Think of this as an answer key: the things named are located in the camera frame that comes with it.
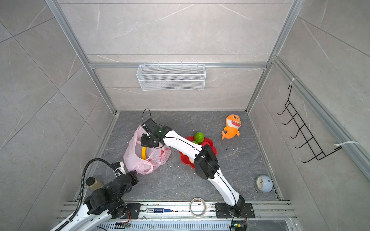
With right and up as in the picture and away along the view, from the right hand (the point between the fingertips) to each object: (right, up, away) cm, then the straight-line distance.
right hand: (141, 143), depth 84 cm
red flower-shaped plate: (+26, -11, +6) cm, 28 cm away
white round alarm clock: (+68, -20, -9) cm, 72 cm away
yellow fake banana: (-1, -7, +8) cm, 11 cm away
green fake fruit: (+35, +3, +8) cm, 36 cm away
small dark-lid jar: (-22, -18, -11) cm, 31 cm away
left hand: (0, -14, -5) cm, 14 cm away
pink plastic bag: (+9, -7, -1) cm, 12 cm away
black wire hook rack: (+82, 0, -26) cm, 86 cm away
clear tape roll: (+33, -33, -8) cm, 47 cm away
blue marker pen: (+12, -33, -11) cm, 37 cm away
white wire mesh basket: (+16, +45, +16) cm, 50 cm away
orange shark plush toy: (+61, +13, +18) cm, 65 cm away
